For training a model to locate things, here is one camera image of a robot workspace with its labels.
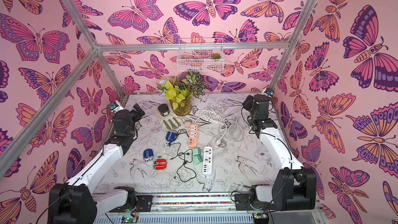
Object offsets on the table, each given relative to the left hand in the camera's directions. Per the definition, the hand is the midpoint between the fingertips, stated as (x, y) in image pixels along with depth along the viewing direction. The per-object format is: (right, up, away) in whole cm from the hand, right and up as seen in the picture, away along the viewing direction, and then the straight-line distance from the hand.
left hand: (133, 106), depth 82 cm
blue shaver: (+17, -18, +13) cm, 28 cm away
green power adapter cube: (+34, -28, +3) cm, 44 cm away
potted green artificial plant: (+23, +11, +12) cm, 28 cm away
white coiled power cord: (+56, -13, +15) cm, 59 cm away
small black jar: (+10, -2, +24) cm, 26 cm away
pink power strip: (+31, -18, +13) cm, 38 cm away
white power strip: (+40, -30, +3) cm, 50 cm away
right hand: (+64, +5, 0) cm, 64 cm away
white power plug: (+46, -21, +10) cm, 52 cm away
